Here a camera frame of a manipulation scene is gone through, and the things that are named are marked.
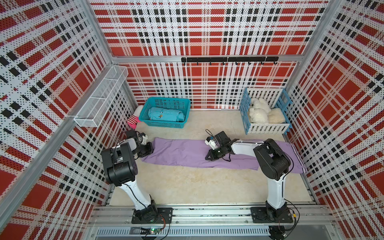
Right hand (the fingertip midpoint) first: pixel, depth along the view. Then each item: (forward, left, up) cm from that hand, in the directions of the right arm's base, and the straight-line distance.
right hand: (209, 156), depth 94 cm
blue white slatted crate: (+45, -53, +10) cm, 70 cm away
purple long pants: (+2, +12, +3) cm, 13 cm away
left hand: (+5, +35, 0) cm, 36 cm away
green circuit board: (-39, +27, +2) cm, 47 cm away
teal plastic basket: (+44, +21, +4) cm, 49 cm away
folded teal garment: (+30, +36, +8) cm, 48 cm away
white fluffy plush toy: (+26, -34, +14) cm, 45 cm away
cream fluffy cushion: (+28, -49, +7) cm, 57 cm away
